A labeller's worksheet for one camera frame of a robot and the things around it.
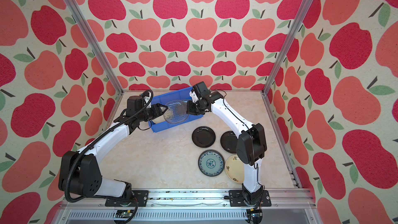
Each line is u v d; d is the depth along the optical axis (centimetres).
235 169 85
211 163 86
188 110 75
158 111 76
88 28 86
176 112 86
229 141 95
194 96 81
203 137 94
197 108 73
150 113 74
